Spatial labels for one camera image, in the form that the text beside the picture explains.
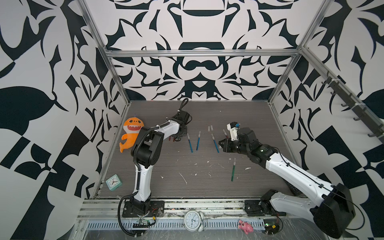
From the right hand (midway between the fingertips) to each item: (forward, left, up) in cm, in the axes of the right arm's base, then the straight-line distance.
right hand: (218, 140), depth 79 cm
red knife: (+11, +29, -16) cm, 35 cm away
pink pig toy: (-36, -10, -15) cm, 40 cm away
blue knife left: (+12, +16, -16) cm, 25 cm away
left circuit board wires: (-34, +37, -18) cm, 54 cm away
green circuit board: (-36, -23, -18) cm, 46 cm away
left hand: (+17, +23, -15) cm, 33 cm away
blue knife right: (+11, 0, -16) cm, 20 cm away
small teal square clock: (-16, +56, -15) cm, 60 cm away
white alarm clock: (-34, +13, -12) cm, 38 cm away
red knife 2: (+8, +25, -12) cm, 29 cm away
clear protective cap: (+19, 0, -17) cm, 25 cm away
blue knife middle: (+11, +10, -17) cm, 23 cm away
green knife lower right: (-9, -10, -18) cm, 22 cm away
